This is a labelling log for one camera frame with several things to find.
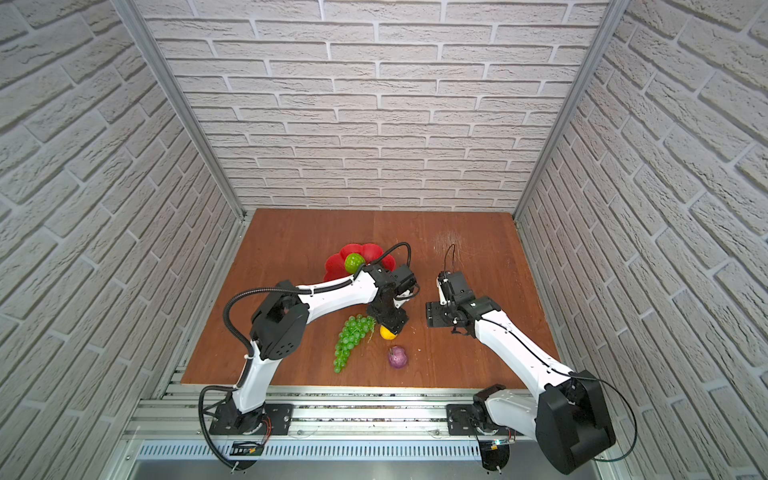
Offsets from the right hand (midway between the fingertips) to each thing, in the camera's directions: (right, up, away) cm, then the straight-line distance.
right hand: (439, 310), depth 85 cm
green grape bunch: (-25, -6, 0) cm, 26 cm away
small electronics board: (-50, -32, -12) cm, 61 cm away
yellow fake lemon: (-16, -7, -1) cm, 17 cm away
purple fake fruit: (-12, -12, -6) cm, 18 cm away
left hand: (-13, -4, +3) cm, 14 cm away
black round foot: (+11, -33, -14) cm, 37 cm away
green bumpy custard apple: (-27, +13, +13) cm, 33 cm away
